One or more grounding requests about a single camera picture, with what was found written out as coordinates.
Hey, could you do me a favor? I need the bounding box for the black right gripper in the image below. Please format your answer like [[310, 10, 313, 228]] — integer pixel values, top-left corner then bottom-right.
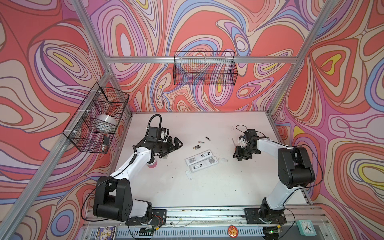
[[231, 144, 259, 160]]

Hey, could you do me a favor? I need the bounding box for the white battery cover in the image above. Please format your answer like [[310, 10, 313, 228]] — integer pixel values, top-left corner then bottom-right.
[[186, 170, 193, 181], [218, 158, 229, 163]]

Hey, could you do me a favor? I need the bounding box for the white remote control with batteries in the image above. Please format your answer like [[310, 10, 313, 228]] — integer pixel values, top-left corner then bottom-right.
[[190, 157, 219, 173]]

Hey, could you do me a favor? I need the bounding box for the orange black screwdriver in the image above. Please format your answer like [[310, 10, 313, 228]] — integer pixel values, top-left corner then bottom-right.
[[232, 138, 237, 149]]

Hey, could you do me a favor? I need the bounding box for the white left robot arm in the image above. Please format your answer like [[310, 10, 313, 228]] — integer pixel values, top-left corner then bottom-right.
[[93, 127, 184, 223]]

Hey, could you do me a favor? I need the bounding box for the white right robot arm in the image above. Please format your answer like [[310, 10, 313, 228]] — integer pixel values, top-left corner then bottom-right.
[[233, 129, 316, 214]]

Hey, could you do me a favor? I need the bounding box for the white tape roll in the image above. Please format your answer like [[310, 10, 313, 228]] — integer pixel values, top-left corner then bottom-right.
[[94, 114, 118, 133]]

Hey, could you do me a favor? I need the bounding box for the red round sticker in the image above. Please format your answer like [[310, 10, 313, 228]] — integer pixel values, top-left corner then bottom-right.
[[227, 225, 239, 238]]

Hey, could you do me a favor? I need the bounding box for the teal small clock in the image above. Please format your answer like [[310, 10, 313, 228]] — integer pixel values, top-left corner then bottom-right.
[[297, 220, 317, 237]]

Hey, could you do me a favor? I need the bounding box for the colourful card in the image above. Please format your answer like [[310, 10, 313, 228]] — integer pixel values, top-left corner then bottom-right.
[[95, 226, 117, 240]]

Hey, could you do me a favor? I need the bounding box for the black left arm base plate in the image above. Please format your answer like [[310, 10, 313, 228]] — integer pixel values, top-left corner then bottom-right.
[[126, 209, 167, 227]]

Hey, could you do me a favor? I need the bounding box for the black wire basket back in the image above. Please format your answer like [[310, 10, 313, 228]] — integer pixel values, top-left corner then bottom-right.
[[173, 50, 238, 86]]

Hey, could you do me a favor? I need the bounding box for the black wire basket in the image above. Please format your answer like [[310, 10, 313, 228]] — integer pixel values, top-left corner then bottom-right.
[[173, 50, 238, 86], [63, 83, 130, 154]]

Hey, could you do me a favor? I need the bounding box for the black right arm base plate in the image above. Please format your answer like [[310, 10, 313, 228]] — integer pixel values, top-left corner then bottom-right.
[[241, 208, 287, 225]]

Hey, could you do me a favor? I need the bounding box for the black wire basket left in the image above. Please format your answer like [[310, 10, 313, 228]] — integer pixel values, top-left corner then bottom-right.
[[63, 83, 130, 154]]

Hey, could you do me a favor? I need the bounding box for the aluminium front rail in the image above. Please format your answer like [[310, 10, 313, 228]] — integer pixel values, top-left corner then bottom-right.
[[83, 205, 328, 229]]

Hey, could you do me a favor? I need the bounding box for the aluminium frame corner post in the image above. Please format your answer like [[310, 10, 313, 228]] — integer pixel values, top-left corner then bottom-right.
[[266, 1, 339, 117]]

